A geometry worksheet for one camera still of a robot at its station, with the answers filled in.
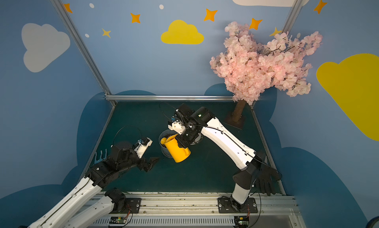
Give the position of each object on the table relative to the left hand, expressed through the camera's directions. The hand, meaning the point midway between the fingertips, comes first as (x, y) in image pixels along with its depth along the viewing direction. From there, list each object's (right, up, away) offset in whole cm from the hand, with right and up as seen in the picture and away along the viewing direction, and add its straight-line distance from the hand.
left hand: (152, 150), depth 75 cm
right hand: (+16, +5, -4) cm, 17 cm away
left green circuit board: (-16, -34, -3) cm, 38 cm away
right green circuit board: (+45, -35, -3) cm, 57 cm away
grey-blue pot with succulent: (+4, +7, +16) cm, 18 cm away
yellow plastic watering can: (+14, -1, -3) cm, 15 cm away
